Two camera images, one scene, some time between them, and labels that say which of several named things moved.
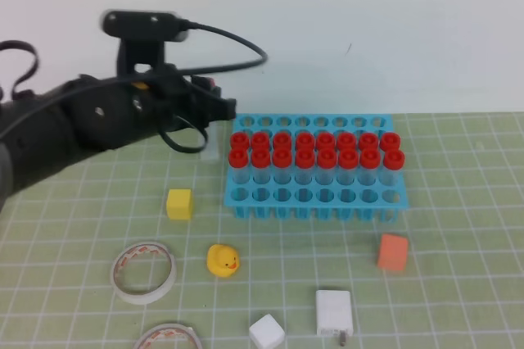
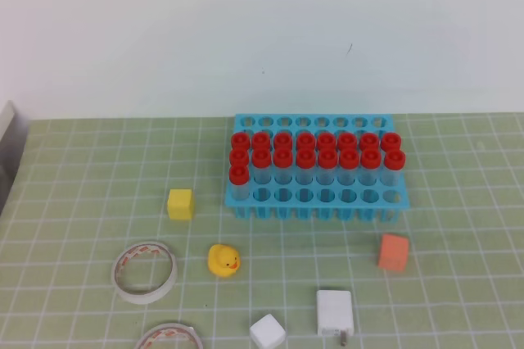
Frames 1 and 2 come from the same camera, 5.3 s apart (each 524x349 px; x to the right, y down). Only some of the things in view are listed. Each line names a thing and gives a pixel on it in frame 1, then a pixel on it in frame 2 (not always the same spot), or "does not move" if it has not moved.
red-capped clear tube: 213,150 to 238,178
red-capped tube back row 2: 260,141 does not move
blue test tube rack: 316,162 does not move
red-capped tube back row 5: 325,140 does not move
